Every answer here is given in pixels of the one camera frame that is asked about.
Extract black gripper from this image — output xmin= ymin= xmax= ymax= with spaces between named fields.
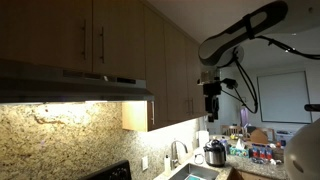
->
xmin=202 ymin=81 xmax=223 ymax=123

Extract stainless steel range hood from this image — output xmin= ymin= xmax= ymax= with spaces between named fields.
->
xmin=0 ymin=58 xmax=156 ymax=104

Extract black stove control panel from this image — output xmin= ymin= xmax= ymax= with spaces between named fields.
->
xmin=77 ymin=159 xmax=133 ymax=180

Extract wooden slatted chair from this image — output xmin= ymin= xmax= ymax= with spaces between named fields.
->
xmin=220 ymin=124 xmax=246 ymax=138

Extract white paper towel roll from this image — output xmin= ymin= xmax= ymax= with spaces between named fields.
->
xmin=197 ymin=129 xmax=211 ymax=148

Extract purple hanging cloth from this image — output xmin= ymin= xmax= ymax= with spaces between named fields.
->
xmin=239 ymin=106 xmax=251 ymax=128

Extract small dark bottle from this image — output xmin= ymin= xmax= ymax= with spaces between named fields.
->
xmin=219 ymin=136 xmax=231 ymax=155

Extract steel electric pressure cooker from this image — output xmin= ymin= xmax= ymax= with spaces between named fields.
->
xmin=202 ymin=138 xmax=228 ymax=168

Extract green tissue box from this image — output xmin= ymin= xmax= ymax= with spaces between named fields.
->
xmin=228 ymin=137 xmax=251 ymax=159

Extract wooden solid-back chair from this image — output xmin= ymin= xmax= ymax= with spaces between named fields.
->
xmin=249 ymin=127 xmax=276 ymax=145

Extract chrome kitchen faucet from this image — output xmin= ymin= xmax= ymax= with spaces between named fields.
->
xmin=170 ymin=139 xmax=190 ymax=170

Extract colourful snack packages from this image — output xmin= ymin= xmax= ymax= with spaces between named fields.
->
xmin=251 ymin=142 xmax=275 ymax=165

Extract stainless steel sink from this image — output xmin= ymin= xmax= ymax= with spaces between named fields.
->
xmin=167 ymin=162 xmax=221 ymax=180

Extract white projection screen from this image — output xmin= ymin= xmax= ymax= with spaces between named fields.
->
xmin=256 ymin=70 xmax=314 ymax=125

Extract white soap bottle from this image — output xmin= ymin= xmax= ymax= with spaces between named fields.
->
xmin=162 ymin=153 xmax=172 ymax=175

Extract white box appliance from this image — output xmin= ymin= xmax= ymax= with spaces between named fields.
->
xmin=274 ymin=129 xmax=295 ymax=148

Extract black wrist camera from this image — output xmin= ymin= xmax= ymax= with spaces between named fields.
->
xmin=221 ymin=77 xmax=240 ymax=90

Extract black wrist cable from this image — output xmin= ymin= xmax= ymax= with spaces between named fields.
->
xmin=218 ymin=34 xmax=320 ymax=115

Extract round ring on counter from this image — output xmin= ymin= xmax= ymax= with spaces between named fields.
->
xmin=193 ymin=152 xmax=205 ymax=166

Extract tall wooden wall cabinet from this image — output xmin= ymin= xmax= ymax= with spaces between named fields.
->
xmin=121 ymin=4 xmax=169 ymax=133

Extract white wall outlet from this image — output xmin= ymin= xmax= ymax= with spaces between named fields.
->
xmin=141 ymin=155 xmax=150 ymax=172

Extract black mount knob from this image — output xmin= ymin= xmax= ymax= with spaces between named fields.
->
xmin=303 ymin=103 xmax=320 ymax=113

